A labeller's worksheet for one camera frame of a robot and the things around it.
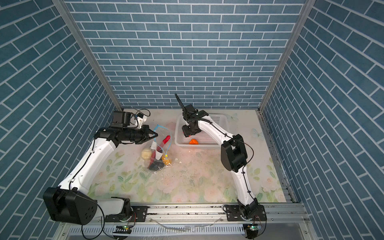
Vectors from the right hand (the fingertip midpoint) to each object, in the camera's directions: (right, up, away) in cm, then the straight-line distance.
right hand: (187, 130), depth 94 cm
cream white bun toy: (-25, -14, -5) cm, 29 cm away
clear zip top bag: (-17, -14, -10) cm, 24 cm away
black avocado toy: (-17, -19, -9) cm, 27 cm away
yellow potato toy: (-11, -18, -9) cm, 23 cm away
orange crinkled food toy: (+4, -7, +2) cm, 8 cm away
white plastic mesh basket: (+8, -6, +7) cm, 12 cm away
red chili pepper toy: (-17, -11, -4) cm, 20 cm away
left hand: (-14, -1, -18) cm, 23 cm away
